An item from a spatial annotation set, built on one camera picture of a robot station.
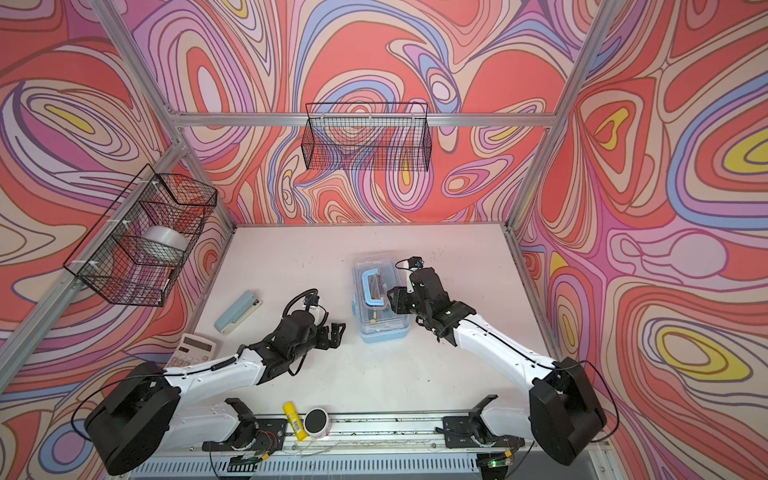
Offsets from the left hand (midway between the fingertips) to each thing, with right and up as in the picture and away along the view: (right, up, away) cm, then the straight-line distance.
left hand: (337, 323), depth 87 cm
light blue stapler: (-31, +2, +4) cm, 32 cm away
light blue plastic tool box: (+14, -3, -3) cm, 14 cm away
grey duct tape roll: (-41, +25, -13) cm, 50 cm away
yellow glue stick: (-8, -21, -13) cm, 27 cm away
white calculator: (-43, -8, -1) cm, 43 cm away
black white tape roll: (-2, -20, -16) cm, 26 cm away
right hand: (+17, +7, -4) cm, 19 cm away
